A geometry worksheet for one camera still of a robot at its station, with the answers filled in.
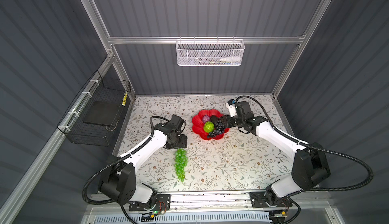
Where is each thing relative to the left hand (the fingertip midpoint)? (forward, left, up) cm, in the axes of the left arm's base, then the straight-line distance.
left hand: (182, 144), depth 84 cm
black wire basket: (+23, +42, +24) cm, 54 cm away
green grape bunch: (-6, +1, -5) cm, 8 cm away
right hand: (+11, -26, +7) cm, 29 cm away
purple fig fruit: (+20, -16, -3) cm, 25 cm away
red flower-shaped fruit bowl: (+17, -10, -6) cm, 21 cm away
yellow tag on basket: (+19, +31, +17) cm, 40 cm away
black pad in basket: (+7, +35, +22) cm, 43 cm away
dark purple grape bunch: (+12, -24, -3) cm, 26 cm away
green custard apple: (+13, -17, -3) cm, 21 cm away
